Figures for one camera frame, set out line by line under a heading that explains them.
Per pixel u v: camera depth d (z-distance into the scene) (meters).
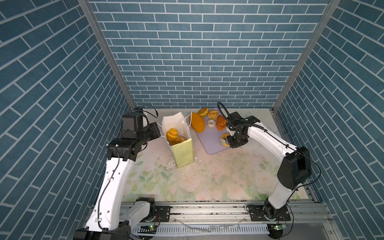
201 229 0.71
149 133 0.61
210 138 1.05
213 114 1.12
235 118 0.70
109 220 0.36
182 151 0.73
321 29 0.79
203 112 1.13
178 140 0.92
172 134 0.89
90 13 0.71
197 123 1.12
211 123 1.08
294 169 0.46
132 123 0.48
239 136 0.72
